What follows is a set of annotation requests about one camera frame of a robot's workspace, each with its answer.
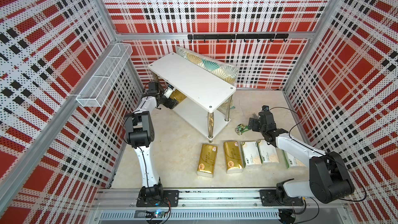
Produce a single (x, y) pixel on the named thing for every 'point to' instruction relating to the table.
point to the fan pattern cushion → (227, 72)
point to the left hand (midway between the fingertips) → (173, 98)
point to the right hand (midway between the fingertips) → (259, 120)
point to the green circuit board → (158, 214)
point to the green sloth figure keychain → (241, 128)
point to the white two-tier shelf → (208, 106)
